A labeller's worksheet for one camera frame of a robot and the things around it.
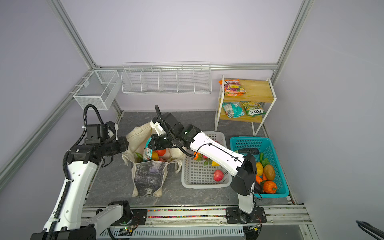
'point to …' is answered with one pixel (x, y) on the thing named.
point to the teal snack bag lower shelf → (233, 109)
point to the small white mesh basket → (98, 90)
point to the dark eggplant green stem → (252, 151)
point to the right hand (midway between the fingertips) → (147, 147)
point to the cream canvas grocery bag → (148, 177)
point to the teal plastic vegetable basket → (266, 146)
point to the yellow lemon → (214, 164)
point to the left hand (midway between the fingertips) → (128, 145)
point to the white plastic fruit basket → (196, 175)
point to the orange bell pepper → (268, 186)
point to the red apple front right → (218, 175)
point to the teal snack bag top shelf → (147, 153)
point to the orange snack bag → (232, 87)
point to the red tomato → (161, 152)
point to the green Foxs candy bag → (253, 108)
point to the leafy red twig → (208, 161)
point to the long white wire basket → (166, 78)
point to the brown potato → (269, 172)
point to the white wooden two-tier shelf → (245, 100)
